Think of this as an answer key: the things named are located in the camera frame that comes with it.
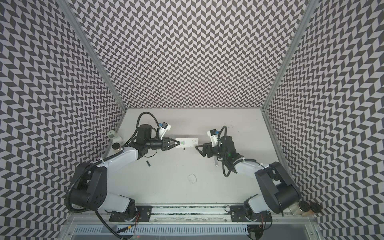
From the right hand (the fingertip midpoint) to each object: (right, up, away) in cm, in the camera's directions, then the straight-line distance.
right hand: (199, 150), depth 85 cm
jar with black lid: (-48, +2, +1) cm, 48 cm away
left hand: (-11, +4, -4) cm, 13 cm away
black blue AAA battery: (-30, -10, +4) cm, 32 cm away
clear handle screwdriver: (+10, -8, +5) cm, 14 cm away
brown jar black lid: (+55, -24, -15) cm, 62 cm away
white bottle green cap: (-53, +7, +6) cm, 54 cm away
